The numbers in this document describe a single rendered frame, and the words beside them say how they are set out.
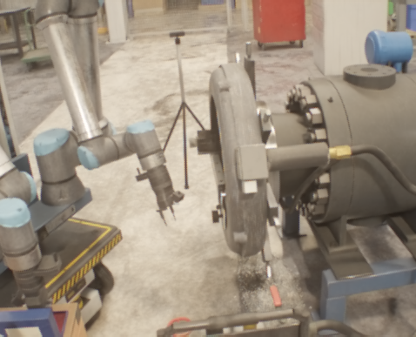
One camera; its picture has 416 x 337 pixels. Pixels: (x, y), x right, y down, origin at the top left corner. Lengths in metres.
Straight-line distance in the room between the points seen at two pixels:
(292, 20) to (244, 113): 5.65
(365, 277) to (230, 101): 0.82
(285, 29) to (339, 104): 5.44
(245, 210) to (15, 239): 0.75
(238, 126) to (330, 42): 4.09
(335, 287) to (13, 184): 1.17
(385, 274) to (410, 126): 0.56
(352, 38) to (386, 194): 3.93
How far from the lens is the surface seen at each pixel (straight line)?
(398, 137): 1.78
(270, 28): 7.09
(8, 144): 1.96
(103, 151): 1.66
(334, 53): 5.60
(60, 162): 1.91
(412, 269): 1.93
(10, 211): 1.19
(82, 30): 1.81
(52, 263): 1.27
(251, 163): 1.43
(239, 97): 1.60
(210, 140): 1.98
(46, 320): 1.27
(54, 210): 1.94
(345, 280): 1.83
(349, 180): 1.73
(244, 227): 1.62
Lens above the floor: 1.37
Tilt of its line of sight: 24 degrees down
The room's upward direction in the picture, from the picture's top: 4 degrees counter-clockwise
